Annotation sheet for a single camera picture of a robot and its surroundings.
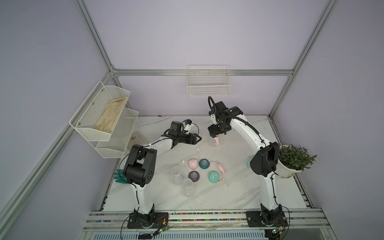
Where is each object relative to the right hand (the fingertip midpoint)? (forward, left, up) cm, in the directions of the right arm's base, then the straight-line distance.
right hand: (218, 133), depth 91 cm
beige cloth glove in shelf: (+2, +61, +16) cm, 63 cm away
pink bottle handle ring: (-2, +1, -5) cm, 5 cm away
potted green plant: (-20, -37, +2) cm, 42 cm away
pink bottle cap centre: (-14, +16, -12) cm, 24 cm away
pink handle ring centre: (-17, -2, -14) cm, 22 cm away
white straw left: (-11, +22, -13) cm, 28 cm away
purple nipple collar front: (-22, +15, -12) cm, 29 cm away
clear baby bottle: (-25, +25, -3) cm, 35 cm away
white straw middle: (-2, +13, -14) cm, 19 cm away
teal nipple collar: (-14, +9, -13) cm, 21 cm away
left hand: (0, +13, -5) cm, 14 cm away
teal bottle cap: (-23, +4, -11) cm, 26 cm away
